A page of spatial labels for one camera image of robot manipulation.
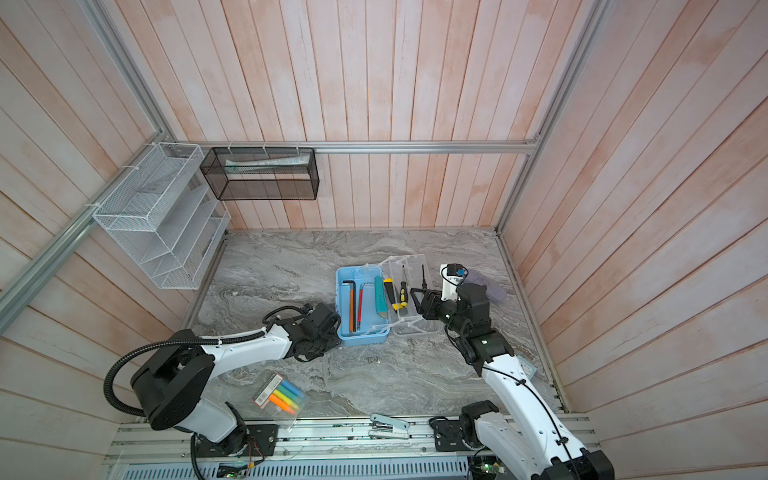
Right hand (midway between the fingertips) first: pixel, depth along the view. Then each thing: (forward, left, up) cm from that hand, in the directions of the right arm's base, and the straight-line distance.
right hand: (418, 290), depth 78 cm
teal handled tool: (+6, +10, -13) cm, 18 cm away
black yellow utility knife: (+11, +8, -12) cm, 18 cm away
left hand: (-8, +24, -19) cm, 32 cm away
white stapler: (-29, +8, -19) cm, 36 cm away
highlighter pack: (-23, +37, -19) cm, 47 cm away
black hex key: (+8, +20, -20) cm, 29 cm away
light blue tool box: (-5, +12, -12) cm, 18 cm away
